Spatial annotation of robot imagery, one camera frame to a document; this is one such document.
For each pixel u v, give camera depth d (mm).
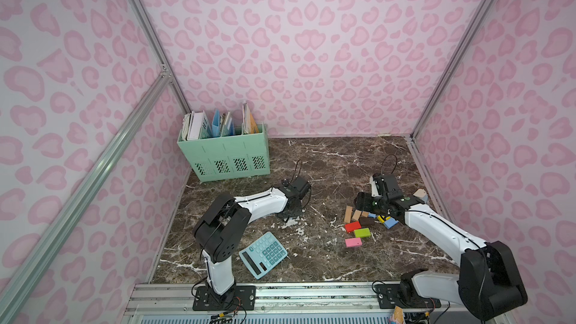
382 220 906
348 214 912
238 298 723
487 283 405
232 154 921
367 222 898
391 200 660
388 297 724
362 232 877
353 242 843
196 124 909
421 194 944
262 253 805
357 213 903
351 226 882
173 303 737
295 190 747
